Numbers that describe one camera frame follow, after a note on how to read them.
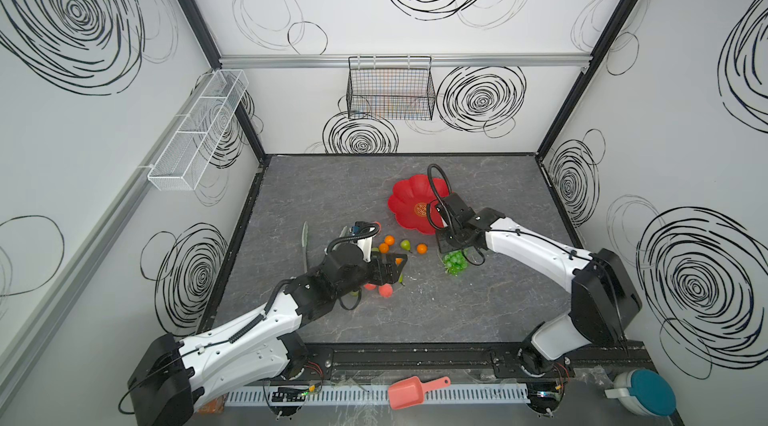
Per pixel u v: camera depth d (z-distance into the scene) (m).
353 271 0.57
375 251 0.93
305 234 0.96
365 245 0.68
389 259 0.65
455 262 0.88
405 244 0.94
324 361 0.74
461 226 0.65
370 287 0.66
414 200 1.04
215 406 0.65
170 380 0.39
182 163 0.72
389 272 0.66
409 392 0.70
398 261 0.72
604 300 0.43
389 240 0.94
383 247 0.93
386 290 0.83
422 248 0.93
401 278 0.67
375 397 0.70
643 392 0.65
